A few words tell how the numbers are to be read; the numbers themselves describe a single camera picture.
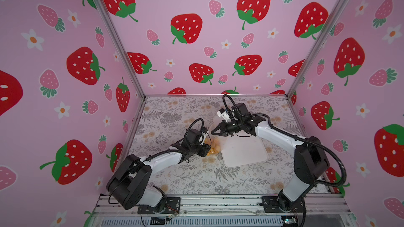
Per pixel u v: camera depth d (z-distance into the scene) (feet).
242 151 3.14
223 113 2.60
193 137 2.25
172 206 2.43
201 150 2.50
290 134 1.69
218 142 2.97
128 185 1.40
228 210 2.40
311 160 1.52
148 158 1.59
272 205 2.42
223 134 2.40
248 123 2.12
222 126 2.48
